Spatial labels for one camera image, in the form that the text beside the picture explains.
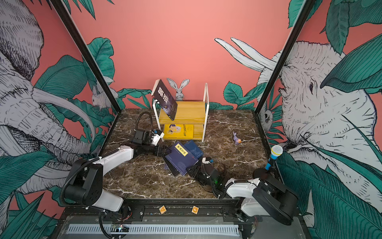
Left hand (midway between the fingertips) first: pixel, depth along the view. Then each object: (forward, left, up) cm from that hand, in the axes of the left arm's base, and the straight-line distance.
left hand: (167, 148), depth 88 cm
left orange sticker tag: (-31, +1, -8) cm, 33 cm away
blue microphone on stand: (-13, -55, +16) cm, 59 cm away
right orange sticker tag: (-32, -15, -8) cm, 37 cm away
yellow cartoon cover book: (+16, -6, -4) cm, 17 cm away
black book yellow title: (-11, -3, -5) cm, 12 cm away
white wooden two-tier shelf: (+12, -15, +11) cm, 22 cm away
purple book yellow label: (-5, -8, -4) cm, 10 cm away
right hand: (-14, -11, -2) cm, 18 cm away
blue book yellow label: (+3, -15, -5) cm, 16 cm away
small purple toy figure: (+8, -47, -7) cm, 48 cm away
